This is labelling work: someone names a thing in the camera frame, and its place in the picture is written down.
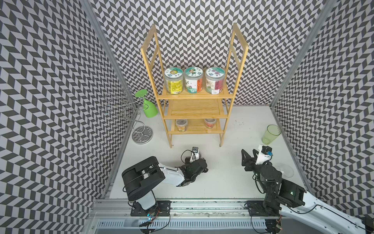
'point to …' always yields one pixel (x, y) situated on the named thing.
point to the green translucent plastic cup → (272, 132)
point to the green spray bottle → (150, 110)
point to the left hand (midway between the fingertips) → (198, 159)
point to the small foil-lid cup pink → (209, 122)
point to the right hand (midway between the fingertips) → (247, 153)
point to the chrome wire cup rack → (129, 107)
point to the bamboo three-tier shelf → (196, 113)
